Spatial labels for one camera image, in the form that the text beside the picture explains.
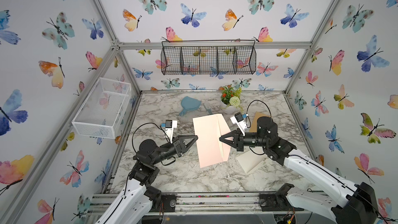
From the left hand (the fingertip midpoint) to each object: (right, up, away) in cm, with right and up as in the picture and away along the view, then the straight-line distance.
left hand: (197, 139), depth 64 cm
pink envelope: (+6, -5, +2) cm, 8 cm away
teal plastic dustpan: (-9, +16, +52) cm, 55 cm away
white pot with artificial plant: (+18, +16, +31) cm, 40 cm away
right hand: (+10, 0, +2) cm, 11 cm away
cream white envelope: (+27, -16, +23) cm, 39 cm away
